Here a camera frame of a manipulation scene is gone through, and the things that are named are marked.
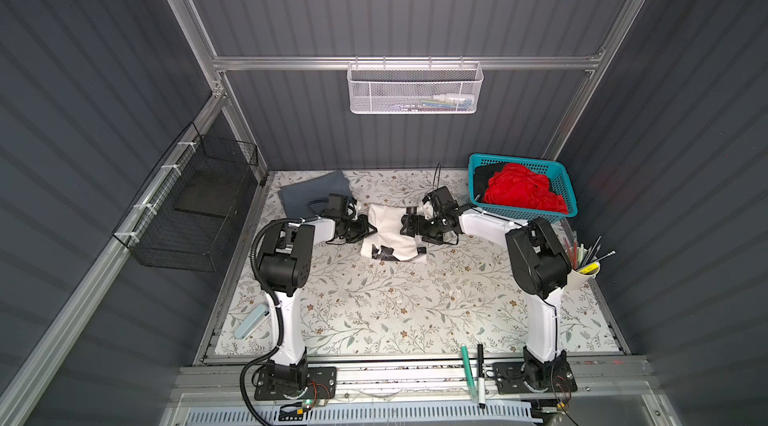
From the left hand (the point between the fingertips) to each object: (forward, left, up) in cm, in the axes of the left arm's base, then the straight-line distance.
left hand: (376, 229), depth 102 cm
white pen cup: (-25, -56, +8) cm, 62 cm away
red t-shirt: (+13, -51, +7) cm, 53 cm away
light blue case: (-30, +34, +2) cm, 46 cm away
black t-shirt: (+21, -42, +4) cm, 47 cm away
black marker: (-47, -25, 0) cm, 53 cm away
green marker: (-45, -22, -1) cm, 50 cm away
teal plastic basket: (+16, -68, +8) cm, 70 cm away
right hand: (-5, -12, +2) cm, 13 cm away
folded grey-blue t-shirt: (+15, +25, 0) cm, 30 cm away
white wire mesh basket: (+45, -16, +27) cm, 55 cm away
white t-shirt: (+4, -4, 0) cm, 5 cm away
